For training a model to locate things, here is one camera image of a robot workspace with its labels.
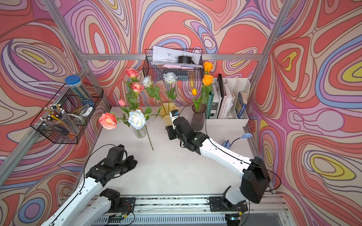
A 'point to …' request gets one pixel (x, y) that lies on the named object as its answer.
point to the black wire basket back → (156, 72)
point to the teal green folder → (209, 105)
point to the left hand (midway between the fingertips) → (139, 161)
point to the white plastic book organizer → (236, 85)
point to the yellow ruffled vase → (165, 110)
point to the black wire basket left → (79, 113)
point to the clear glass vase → (140, 133)
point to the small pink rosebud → (122, 103)
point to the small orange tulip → (197, 102)
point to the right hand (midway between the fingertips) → (171, 129)
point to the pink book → (226, 103)
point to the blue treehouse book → (240, 107)
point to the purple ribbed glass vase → (198, 117)
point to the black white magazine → (216, 102)
